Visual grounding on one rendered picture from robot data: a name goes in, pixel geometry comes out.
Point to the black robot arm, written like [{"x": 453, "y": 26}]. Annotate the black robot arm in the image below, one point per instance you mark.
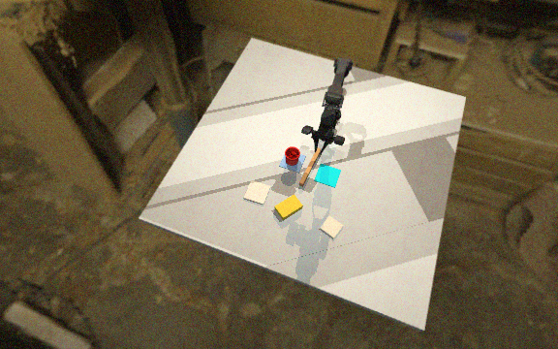
[{"x": 333, "y": 100}]

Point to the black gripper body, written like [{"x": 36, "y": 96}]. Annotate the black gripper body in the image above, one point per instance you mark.
[{"x": 309, "y": 130}]

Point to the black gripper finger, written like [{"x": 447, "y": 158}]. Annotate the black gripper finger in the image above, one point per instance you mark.
[
  {"x": 316, "y": 141},
  {"x": 325, "y": 145}
]

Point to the yellow rectangular block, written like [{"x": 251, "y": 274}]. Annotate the yellow rectangular block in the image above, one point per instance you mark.
[{"x": 288, "y": 207}]

